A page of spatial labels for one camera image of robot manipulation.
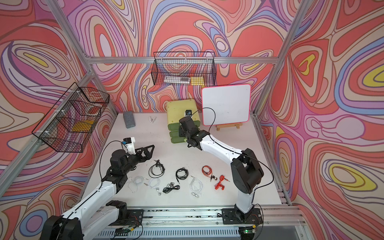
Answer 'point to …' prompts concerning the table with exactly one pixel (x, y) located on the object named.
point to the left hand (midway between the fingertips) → (150, 147)
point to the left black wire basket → (67, 126)
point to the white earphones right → (196, 186)
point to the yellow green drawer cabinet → (176, 111)
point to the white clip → (150, 120)
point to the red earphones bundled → (217, 185)
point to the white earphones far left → (132, 184)
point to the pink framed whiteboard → (231, 104)
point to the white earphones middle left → (154, 183)
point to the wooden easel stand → (237, 124)
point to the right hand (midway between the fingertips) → (184, 129)
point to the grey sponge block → (129, 119)
